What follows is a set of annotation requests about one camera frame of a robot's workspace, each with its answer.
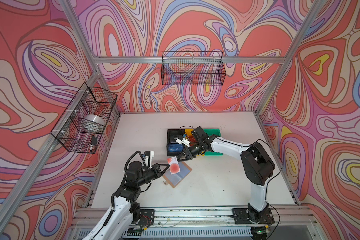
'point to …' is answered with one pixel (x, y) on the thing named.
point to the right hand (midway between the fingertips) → (179, 162)
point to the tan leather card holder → (175, 179)
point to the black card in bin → (173, 138)
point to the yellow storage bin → (192, 140)
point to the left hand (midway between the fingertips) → (170, 166)
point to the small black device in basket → (94, 140)
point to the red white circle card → (174, 164)
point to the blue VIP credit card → (175, 147)
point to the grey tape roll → (93, 123)
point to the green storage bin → (211, 132)
